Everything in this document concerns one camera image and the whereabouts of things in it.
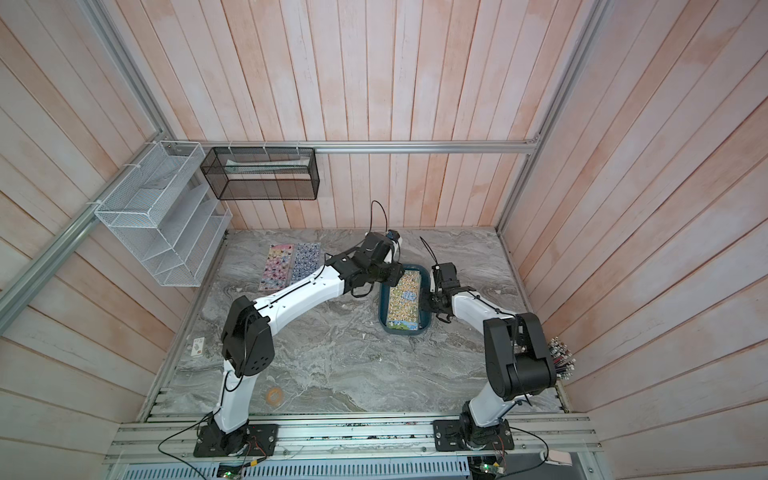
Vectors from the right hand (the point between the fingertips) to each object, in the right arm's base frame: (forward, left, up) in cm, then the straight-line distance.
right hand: (425, 298), depth 97 cm
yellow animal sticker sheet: (-3, +7, +2) cm, 8 cm away
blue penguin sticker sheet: (+17, +44, -2) cm, 47 cm away
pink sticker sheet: (+13, +53, -1) cm, 55 cm away
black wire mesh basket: (+37, +57, +23) cm, 72 cm away
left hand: (0, +9, +13) cm, 16 cm away
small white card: (-18, +70, 0) cm, 72 cm away
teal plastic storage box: (-7, 0, 0) cm, 7 cm away
